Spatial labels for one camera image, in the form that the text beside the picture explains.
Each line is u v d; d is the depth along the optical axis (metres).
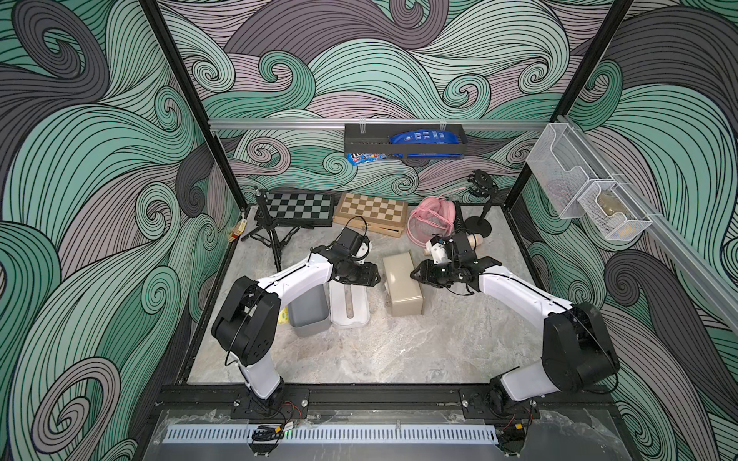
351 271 0.74
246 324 0.45
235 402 0.73
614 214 0.64
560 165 0.79
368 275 0.77
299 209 1.15
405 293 0.85
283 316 0.83
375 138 0.94
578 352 0.43
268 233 0.93
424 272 0.76
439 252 0.81
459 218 1.13
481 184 0.97
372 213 1.14
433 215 1.10
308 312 0.90
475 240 1.14
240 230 1.10
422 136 0.92
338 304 0.91
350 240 0.71
